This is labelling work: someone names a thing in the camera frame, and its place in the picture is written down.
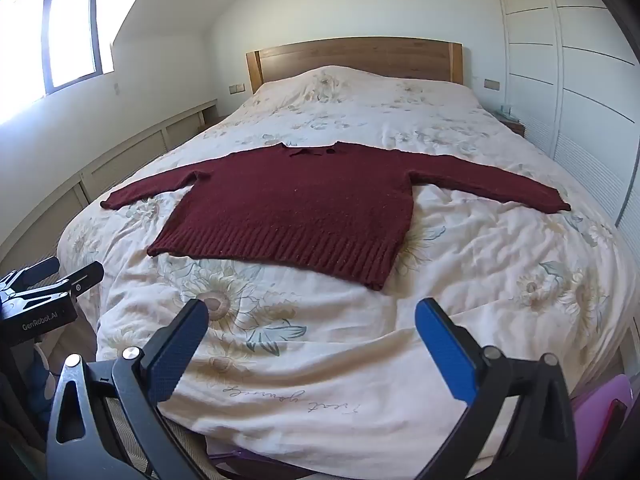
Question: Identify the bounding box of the wooden headboard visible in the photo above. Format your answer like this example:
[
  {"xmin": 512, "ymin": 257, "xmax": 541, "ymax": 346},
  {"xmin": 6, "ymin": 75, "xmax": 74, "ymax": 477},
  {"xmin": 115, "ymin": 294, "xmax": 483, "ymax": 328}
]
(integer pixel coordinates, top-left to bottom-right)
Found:
[{"xmin": 246, "ymin": 36, "xmax": 464, "ymax": 95}]

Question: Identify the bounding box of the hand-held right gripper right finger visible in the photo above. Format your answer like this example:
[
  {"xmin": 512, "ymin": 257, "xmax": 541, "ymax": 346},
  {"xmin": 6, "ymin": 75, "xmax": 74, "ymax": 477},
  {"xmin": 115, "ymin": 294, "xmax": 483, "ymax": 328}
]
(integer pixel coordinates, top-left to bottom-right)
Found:
[{"xmin": 415, "ymin": 297, "xmax": 578, "ymax": 480}]

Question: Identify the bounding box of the dark red knitted sweater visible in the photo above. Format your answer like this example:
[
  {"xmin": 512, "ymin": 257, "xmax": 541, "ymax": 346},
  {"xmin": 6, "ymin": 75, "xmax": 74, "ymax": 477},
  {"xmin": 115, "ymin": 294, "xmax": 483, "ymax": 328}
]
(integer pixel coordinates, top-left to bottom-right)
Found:
[{"xmin": 100, "ymin": 141, "xmax": 572, "ymax": 292}]

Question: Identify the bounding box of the floral white duvet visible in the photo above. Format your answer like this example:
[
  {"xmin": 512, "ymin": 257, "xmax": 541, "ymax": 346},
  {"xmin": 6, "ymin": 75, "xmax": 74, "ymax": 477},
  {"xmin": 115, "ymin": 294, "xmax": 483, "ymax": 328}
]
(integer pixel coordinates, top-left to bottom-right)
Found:
[{"xmin": 56, "ymin": 65, "xmax": 638, "ymax": 453}]

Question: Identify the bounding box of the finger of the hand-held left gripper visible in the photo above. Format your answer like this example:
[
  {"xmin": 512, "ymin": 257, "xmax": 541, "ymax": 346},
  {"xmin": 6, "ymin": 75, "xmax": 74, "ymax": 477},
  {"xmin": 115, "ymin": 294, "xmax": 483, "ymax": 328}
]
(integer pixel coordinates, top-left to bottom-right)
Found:
[
  {"xmin": 47, "ymin": 261, "xmax": 106, "ymax": 308},
  {"xmin": 0, "ymin": 257, "xmax": 61, "ymax": 306}
]

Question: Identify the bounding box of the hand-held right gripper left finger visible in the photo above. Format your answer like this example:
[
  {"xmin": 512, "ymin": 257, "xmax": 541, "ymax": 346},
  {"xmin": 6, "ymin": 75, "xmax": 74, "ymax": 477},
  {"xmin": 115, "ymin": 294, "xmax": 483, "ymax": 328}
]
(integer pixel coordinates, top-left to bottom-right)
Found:
[{"xmin": 44, "ymin": 299, "xmax": 211, "ymax": 480}]

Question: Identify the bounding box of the purple plastic object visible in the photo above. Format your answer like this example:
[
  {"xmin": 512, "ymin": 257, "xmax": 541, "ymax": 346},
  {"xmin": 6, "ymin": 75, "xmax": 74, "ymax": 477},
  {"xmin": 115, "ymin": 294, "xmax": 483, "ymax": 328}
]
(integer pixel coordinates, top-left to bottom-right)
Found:
[{"xmin": 570, "ymin": 372, "xmax": 633, "ymax": 480}]

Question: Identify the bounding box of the blue cloth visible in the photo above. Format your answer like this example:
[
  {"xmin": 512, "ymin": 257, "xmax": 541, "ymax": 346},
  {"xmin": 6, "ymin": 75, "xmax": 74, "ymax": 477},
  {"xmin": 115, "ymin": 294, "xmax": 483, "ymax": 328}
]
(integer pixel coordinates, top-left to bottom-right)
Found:
[{"xmin": 22, "ymin": 345, "xmax": 57, "ymax": 426}]

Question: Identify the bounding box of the white wardrobe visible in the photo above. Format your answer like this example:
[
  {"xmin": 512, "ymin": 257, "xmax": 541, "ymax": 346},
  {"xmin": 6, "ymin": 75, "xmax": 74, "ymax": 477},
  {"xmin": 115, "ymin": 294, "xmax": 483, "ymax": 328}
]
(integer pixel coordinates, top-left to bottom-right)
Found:
[{"xmin": 492, "ymin": 0, "xmax": 640, "ymax": 226}]

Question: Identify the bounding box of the window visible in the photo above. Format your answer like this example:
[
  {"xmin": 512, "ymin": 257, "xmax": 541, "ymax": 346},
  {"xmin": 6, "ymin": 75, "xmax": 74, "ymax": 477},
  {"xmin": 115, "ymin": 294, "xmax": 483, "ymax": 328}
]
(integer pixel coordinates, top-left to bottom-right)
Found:
[{"xmin": 0, "ymin": 0, "xmax": 103, "ymax": 126}]

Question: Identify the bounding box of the low beige slatted cabinet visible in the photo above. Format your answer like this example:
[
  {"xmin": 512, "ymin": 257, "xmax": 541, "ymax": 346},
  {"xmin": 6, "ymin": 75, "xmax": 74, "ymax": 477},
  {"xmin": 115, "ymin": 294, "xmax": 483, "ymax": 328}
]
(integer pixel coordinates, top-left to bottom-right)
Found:
[{"xmin": 0, "ymin": 99, "xmax": 219, "ymax": 261}]

